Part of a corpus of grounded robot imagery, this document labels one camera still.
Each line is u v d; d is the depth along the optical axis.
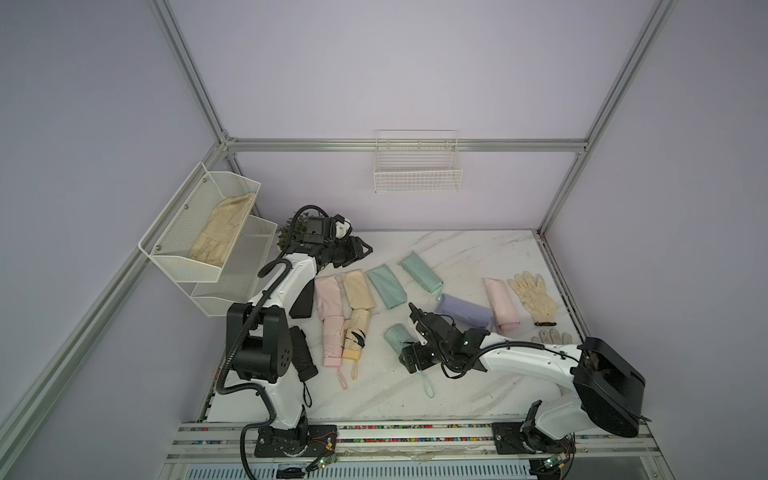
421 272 1.06
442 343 0.64
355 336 0.88
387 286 1.04
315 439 0.73
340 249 0.78
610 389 0.43
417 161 0.96
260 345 0.48
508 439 0.73
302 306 0.98
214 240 0.77
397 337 0.88
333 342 0.88
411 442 0.75
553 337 0.93
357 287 1.02
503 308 0.95
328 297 0.99
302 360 0.85
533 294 1.01
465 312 0.95
